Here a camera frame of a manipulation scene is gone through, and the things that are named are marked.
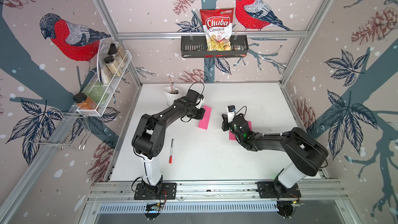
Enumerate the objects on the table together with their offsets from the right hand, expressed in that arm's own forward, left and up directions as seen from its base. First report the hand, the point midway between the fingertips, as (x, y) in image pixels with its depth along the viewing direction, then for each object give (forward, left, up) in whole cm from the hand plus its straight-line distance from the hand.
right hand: (222, 114), depth 91 cm
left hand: (+2, +10, -2) cm, 10 cm away
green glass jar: (-6, +60, +26) cm, 66 cm away
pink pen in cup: (+20, +34, -1) cm, 39 cm away
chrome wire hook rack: (-26, +61, +26) cm, 71 cm away
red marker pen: (-23, +29, -10) cm, 38 cm away
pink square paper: (-3, +11, -6) cm, 13 cm away
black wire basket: (+34, +17, +24) cm, 45 cm away
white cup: (+11, +34, +3) cm, 35 cm away
